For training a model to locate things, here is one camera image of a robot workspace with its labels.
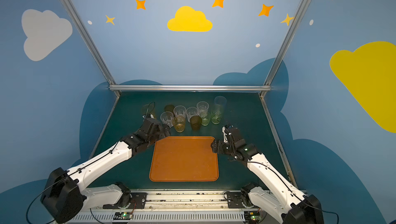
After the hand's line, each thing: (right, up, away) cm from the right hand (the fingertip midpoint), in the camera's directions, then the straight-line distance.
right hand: (219, 143), depth 81 cm
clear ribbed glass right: (-8, +20, +27) cm, 34 cm away
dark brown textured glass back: (-31, +19, +22) cm, 42 cm away
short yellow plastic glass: (-24, +9, +19) cm, 32 cm away
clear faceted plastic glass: (-32, +12, +20) cm, 40 cm away
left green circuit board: (-44, -31, -11) cm, 55 cm away
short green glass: (-6, +10, +21) cm, 24 cm away
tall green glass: (+1, +16, +21) cm, 26 cm away
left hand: (-29, +7, +2) cm, 30 cm away
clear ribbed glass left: (-24, +18, +24) cm, 38 cm away
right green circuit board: (+14, -33, -10) cm, 37 cm away
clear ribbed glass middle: (-16, +17, +23) cm, 33 cm away
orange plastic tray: (-19, -11, +6) cm, 23 cm away
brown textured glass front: (-13, +10, +19) cm, 25 cm away
